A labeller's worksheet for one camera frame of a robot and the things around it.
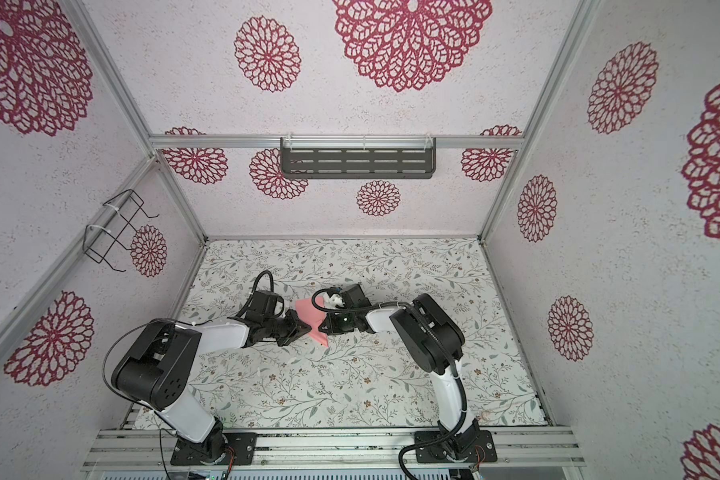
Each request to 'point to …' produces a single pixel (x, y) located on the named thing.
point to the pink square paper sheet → (306, 312)
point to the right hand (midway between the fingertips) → (319, 325)
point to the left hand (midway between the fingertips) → (312, 331)
